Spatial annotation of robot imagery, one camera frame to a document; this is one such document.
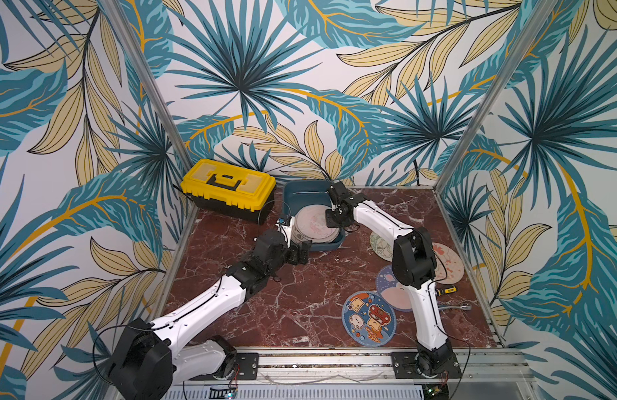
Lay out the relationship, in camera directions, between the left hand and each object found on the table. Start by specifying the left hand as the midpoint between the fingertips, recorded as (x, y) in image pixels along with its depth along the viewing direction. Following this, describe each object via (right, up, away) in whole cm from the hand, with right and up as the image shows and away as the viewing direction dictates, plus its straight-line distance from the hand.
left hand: (298, 242), depth 80 cm
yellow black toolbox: (-27, +18, +15) cm, 36 cm away
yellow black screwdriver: (+50, -18, +8) cm, 54 cm away
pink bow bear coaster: (+58, -11, +16) cm, 61 cm away
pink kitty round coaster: (+4, +5, +24) cm, 24 cm away
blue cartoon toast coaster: (+23, -26, +3) cm, 35 cm away
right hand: (+13, +6, +21) cm, 25 cm away
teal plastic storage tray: (-2, +18, +27) cm, 32 cm away
